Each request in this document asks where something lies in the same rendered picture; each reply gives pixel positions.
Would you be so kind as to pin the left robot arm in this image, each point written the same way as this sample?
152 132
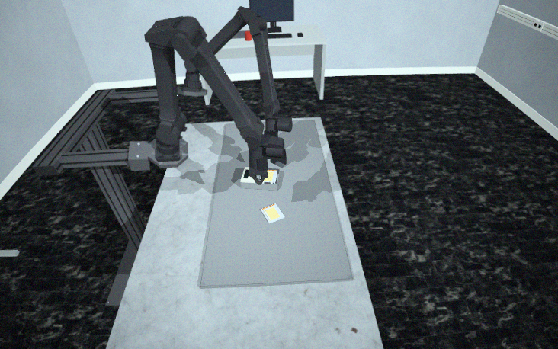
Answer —
269 95

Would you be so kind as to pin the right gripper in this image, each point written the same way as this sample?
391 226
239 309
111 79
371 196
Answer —
253 170

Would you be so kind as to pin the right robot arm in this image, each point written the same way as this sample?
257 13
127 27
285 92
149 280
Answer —
160 37

